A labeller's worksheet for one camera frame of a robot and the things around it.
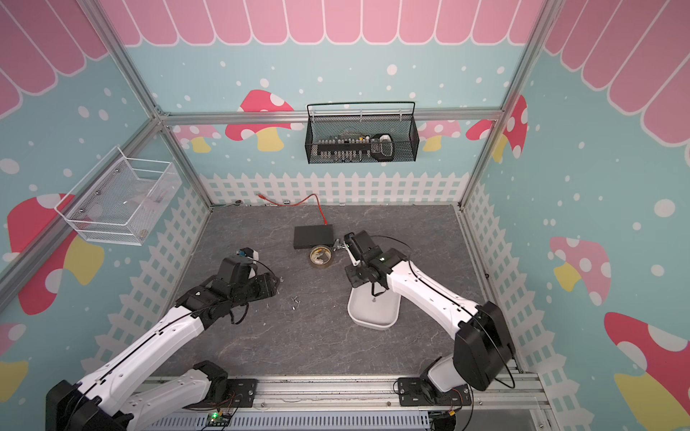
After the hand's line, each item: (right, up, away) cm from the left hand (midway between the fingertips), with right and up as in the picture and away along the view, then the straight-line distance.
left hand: (272, 286), depth 81 cm
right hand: (+26, +4, +3) cm, 26 cm away
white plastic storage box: (+31, -11, +9) cm, 34 cm away
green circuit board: (-13, -35, -8) cm, 38 cm away
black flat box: (+6, +15, +29) cm, 33 cm away
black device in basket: (+34, +45, +9) cm, 57 cm away
